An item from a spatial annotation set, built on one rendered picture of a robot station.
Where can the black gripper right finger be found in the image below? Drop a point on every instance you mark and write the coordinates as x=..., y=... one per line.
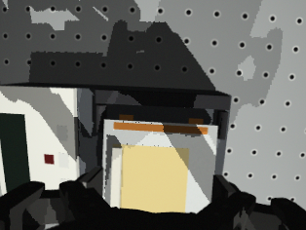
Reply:
x=223, y=213

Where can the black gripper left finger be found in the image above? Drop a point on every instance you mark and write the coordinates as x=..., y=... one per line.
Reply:
x=30, y=206

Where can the grey perforated base plate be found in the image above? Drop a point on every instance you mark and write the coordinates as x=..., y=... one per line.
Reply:
x=253, y=50

